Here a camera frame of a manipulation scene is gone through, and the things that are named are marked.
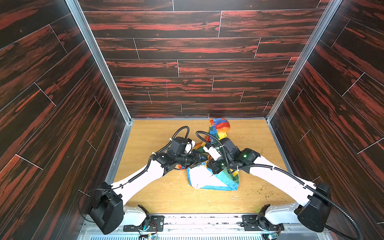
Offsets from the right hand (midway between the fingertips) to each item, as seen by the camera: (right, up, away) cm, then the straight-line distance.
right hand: (210, 163), depth 78 cm
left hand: (-2, +2, -3) cm, 4 cm away
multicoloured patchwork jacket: (-4, -9, +9) cm, 13 cm away
